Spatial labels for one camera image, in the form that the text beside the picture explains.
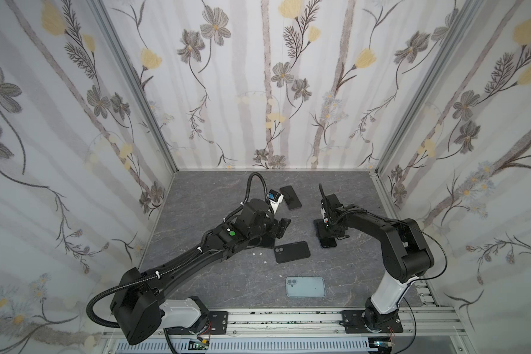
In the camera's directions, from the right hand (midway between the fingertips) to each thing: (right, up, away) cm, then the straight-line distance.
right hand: (320, 227), depth 95 cm
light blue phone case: (-8, -20, -13) cm, 26 cm away
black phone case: (-13, -9, -5) cm, 17 cm away
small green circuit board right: (+15, -34, -25) cm, 45 cm away
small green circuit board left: (-48, -36, -23) cm, 64 cm away
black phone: (-23, 0, -27) cm, 35 cm away
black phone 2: (-11, +13, +17) cm, 24 cm away
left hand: (-19, +9, -19) cm, 28 cm away
